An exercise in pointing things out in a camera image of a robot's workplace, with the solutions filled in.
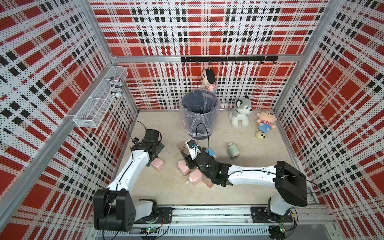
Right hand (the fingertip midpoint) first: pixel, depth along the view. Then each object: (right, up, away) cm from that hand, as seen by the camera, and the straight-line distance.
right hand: (188, 148), depth 77 cm
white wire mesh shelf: (-61, +19, +14) cm, 66 cm away
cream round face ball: (+48, +5, +24) cm, 54 cm away
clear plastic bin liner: (+6, +22, +25) cm, 34 cm away
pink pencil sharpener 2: (-18, -10, +7) cm, 22 cm away
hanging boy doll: (+11, +41, +14) cm, 45 cm away
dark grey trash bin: (+6, +22, +25) cm, 34 cm away
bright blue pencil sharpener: (+13, -5, +13) cm, 19 cm away
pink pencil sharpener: (+3, -16, +2) cm, 16 cm away
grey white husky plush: (+34, +21, +24) cm, 47 cm away
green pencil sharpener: (+26, -3, +12) cm, 29 cm away
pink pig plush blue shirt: (+54, +15, +29) cm, 63 cm away
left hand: (-19, -3, +8) cm, 21 cm away
